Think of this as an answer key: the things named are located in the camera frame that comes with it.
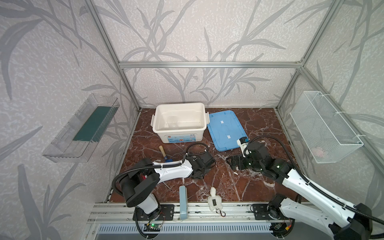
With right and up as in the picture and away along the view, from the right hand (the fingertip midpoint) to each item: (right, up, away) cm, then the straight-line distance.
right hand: (232, 153), depth 78 cm
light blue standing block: (-25, -23, -5) cm, 35 cm away
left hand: (-12, -10, +9) cm, 18 cm away
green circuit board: (-40, -34, -6) cm, 53 cm away
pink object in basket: (+41, +2, -5) cm, 41 cm away
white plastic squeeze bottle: (-10, -23, -4) cm, 25 cm away
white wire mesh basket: (+36, +11, -17) cm, 41 cm away
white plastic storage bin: (-32, +16, +31) cm, 48 cm away
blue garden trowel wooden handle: (-42, -2, +18) cm, 46 cm away
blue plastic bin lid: (+1, +11, +31) cm, 33 cm away
